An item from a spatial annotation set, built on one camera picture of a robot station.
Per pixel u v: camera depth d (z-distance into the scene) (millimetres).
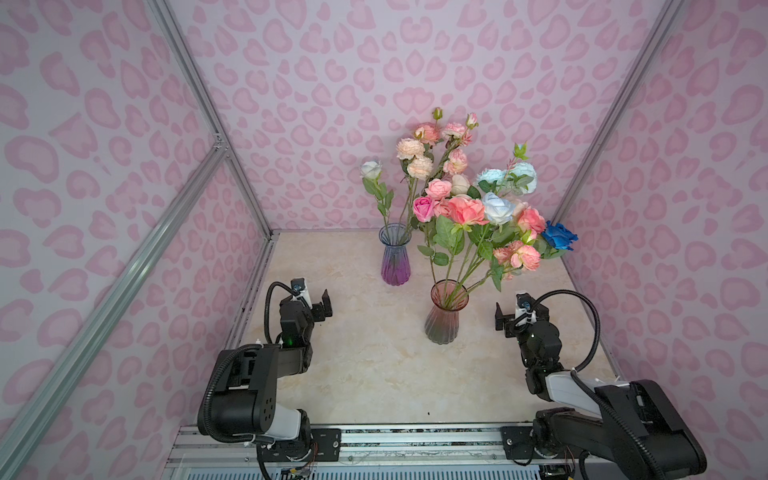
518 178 665
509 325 772
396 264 1073
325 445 738
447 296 816
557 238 618
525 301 735
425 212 638
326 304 844
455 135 748
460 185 719
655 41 733
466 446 743
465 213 588
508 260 618
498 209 605
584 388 494
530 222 664
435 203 664
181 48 736
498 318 811
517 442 734
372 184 861
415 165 795
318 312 827
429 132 817
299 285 783
